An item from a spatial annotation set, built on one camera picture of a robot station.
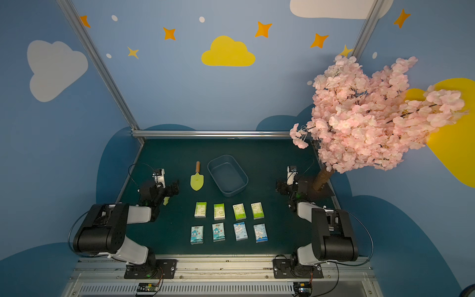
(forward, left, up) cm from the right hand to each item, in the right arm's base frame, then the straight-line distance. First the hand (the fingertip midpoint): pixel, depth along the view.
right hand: (289, 177), depth 95 cm
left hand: (-5, +63, +1) cm, 63 cm away
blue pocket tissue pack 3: (-28, +24, -5) cm, 37 cm away
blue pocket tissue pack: (-30, +44, -5) cm, 53 cm away
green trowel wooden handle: (-1, +50, -6) cm, 51 cm away
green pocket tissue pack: (-19, +44, -5) cm, 48 cm away
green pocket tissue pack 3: (-18, +25, -5) cm, 32 cm away
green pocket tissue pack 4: (-17, +17, -5) cm, 24 cm away
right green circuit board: (-47, -2, -10) cm, 48 cm away
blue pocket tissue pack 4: (-28, +15, -5) cm, 32 cm away
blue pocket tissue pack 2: (-29, +34, -4) cm, 45 cm away
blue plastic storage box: (+4, +33, -7) cm, 34 cm away
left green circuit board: (-51, +60, -8) cm, 79 cm away
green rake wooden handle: (-17, +61, -1) cm, 64 cm away
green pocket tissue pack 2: (-19, +35, -4) cm, 40 cm away
